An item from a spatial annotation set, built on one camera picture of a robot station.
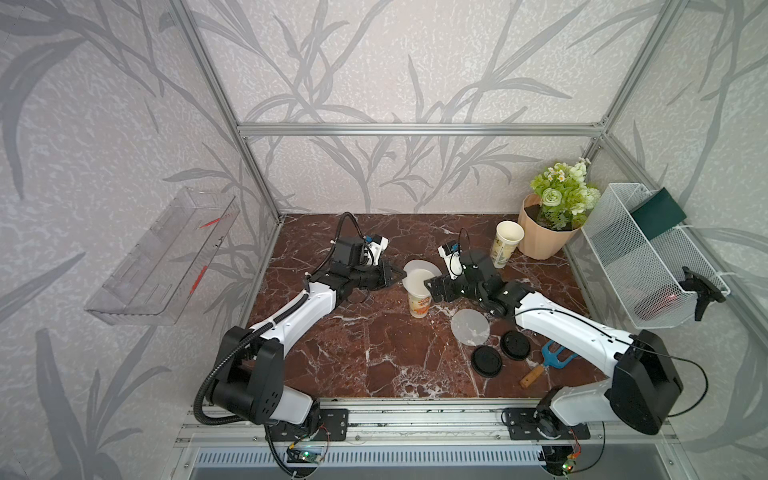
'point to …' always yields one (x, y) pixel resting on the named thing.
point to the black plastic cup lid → (486, 362)
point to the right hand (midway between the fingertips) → (436, 275)
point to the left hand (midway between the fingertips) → (405, 275)
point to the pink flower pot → (538, 241)
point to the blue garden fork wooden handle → (550, 360)
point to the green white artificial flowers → (565, 196)
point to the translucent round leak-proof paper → (417, 272)
